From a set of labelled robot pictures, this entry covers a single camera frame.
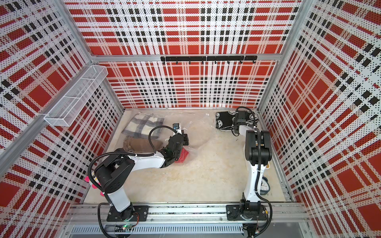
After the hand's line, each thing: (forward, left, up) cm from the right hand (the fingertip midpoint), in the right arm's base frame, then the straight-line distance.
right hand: (238, 120), depth 107 cm
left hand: (-15, +37, +9) cm, 41 cm away
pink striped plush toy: (-42, +91, +2) cm, 100 cm away
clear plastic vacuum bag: (-4, +29, -4) cm, 30 cm away
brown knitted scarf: (-20, +66, +1) cm, 69 cm away
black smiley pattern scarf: (+2, +10, -1) cm, 10 cm away
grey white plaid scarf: (-4, +71, +2) cm, 71 cm away
